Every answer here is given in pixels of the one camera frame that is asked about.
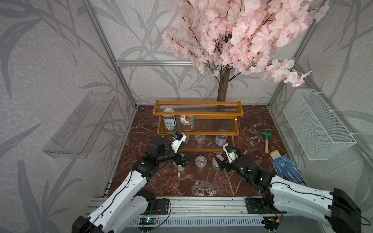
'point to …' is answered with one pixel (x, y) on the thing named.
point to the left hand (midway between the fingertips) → (190, 151)
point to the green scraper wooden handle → (267, 135)
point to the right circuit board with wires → (270, 223)
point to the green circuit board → (147, 221)
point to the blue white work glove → (283, 167)
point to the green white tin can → (169, 122)
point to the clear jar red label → (187, 123)
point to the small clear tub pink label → (200, 161)
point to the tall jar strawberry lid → (179, 167)
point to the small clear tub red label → (187, 139)
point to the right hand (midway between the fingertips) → (221, 151)
